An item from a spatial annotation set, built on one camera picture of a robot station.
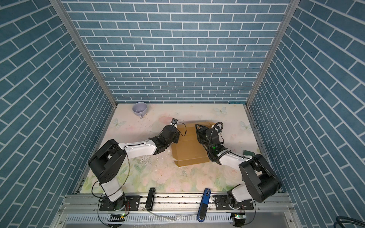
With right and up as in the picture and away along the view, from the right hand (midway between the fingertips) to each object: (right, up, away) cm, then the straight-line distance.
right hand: (193, 124), depth 86 cm
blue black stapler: (+4, -44, -15) cm, 47 cm away
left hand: (-11, -4, +7) cm, 14 cm away
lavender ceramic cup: (-43, +11, +27) cm, 52 cm away
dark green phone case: (+35, -19, +6) cm, 40 cm away
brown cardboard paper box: (-2, -17, +5) cm, 17 cm away
